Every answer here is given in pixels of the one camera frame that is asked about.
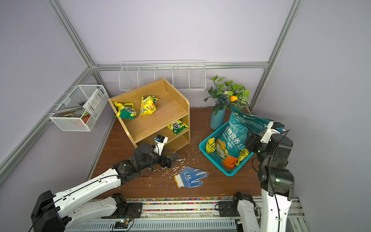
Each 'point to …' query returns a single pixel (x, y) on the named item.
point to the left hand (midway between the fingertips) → (173, 152)
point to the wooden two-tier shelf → (155, 108)
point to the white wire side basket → (80, 108)
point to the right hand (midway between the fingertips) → (253, 134)
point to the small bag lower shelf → (178, 127)
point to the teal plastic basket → (213, 157)
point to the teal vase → (216, 121)
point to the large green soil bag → (239, 123)
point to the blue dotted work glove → (188, 177)
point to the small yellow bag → (210, 145)
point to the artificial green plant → (227, 94)
